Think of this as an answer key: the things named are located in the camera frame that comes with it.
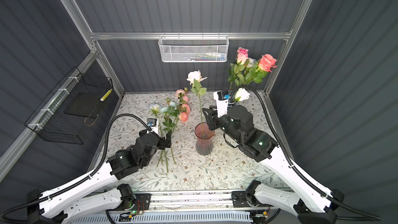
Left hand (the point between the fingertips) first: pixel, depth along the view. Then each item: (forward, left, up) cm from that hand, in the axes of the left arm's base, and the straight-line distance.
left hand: (162, 130), depth 73 cm
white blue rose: (+30, +11, -18) cm, 36 cm away
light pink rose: (+25, -40, +10) cm, 48 cm away
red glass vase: (0, -20, -6) cm, 21 cm away
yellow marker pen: (+21, +31, +5) cm, 38 cm away
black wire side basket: (+8, +44, +6) cm, 46 cm away
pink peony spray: (+26, -8, -18) cm, 33 cm away
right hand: (-1, -21, +16) cm, 26 cm away
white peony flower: (+29, +2, -18) cm, 34 cm away
